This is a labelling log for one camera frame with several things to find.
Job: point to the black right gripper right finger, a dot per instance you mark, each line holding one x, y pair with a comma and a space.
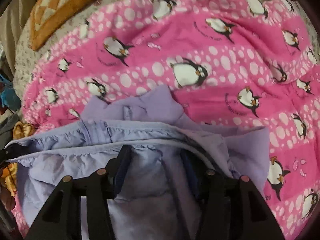
230, 208

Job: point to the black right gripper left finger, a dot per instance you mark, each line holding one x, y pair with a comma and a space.
60, 216

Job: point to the lavender fleece puffer jacket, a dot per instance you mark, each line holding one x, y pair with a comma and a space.
155, 201

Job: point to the orange yellow cartoon blanket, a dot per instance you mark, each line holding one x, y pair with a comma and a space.
8, 174

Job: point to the blue plastic bag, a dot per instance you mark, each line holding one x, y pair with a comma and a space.
9, 97

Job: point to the pink penguin print quilt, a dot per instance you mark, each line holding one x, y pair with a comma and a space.
244, 63

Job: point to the beige curtain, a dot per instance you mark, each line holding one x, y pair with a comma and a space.
13, 21

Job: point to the orange checkered cushion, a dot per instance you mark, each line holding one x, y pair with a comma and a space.
48, 15

